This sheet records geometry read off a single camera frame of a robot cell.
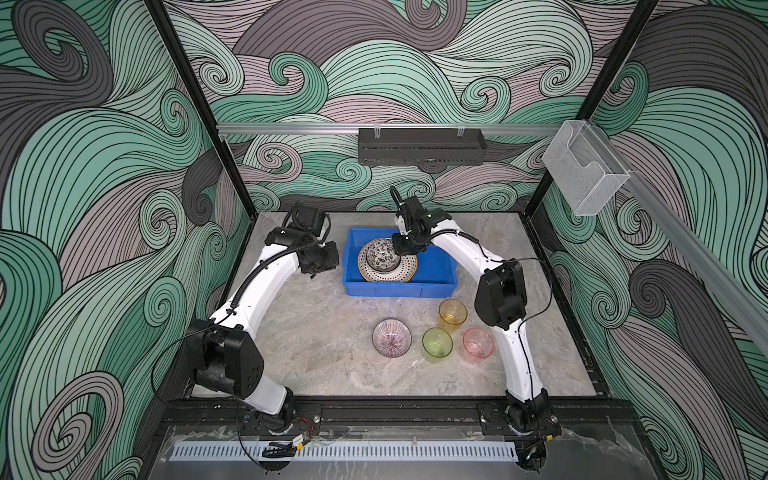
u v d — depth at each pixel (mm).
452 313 922
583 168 796
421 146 960
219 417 744
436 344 854
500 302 570
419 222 714
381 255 981
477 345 845
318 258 684
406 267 1003
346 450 697
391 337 857
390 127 931
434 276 1008
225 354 417
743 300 515
